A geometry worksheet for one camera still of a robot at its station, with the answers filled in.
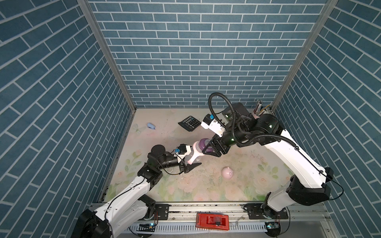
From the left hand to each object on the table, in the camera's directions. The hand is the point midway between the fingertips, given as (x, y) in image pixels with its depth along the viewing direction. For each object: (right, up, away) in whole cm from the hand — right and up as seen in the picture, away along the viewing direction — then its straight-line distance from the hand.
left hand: (200, 157), depth 69 cm
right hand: (+3, +7, -10) cm, 12 cm away
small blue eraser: (-36, +14, +39) cm, 55 cm away
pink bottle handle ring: (-2, +4, -9) cm, 10 cm away
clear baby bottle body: (-1, -1, -1) cm, 2 cm away
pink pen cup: (+40, +20, +35) cm, 57 cm away
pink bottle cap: (+15, -12, +14) cm, 24 cm away
